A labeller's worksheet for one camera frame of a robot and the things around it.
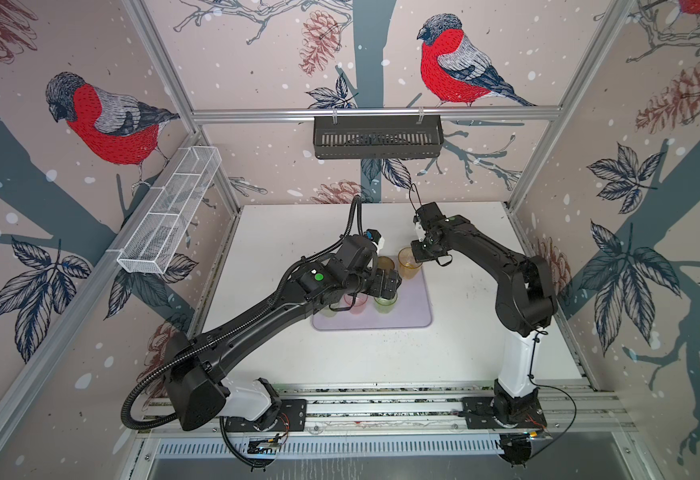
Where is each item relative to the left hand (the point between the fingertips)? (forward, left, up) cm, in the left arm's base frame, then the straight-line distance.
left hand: (388, 278), depth 72 cm
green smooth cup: (+4, -1, -23) cm, 23 cm away
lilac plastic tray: (+3, -10, -25) cm, 27 cm away
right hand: (+18, -13, -17) cm, 28 cm away
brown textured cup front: (+18, -2, -20) cm, 27 cm away
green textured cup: (+3, +17, -25) cm, 30 cm away
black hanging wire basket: (+55, 0, +5) cm, 56 cm away
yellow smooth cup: (+18, -10, -23) cm, 31 cm away
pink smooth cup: (+4, +7, -19) cm, 21 cm away
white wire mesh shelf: (+9, +58, +5) cm, 59 cm away
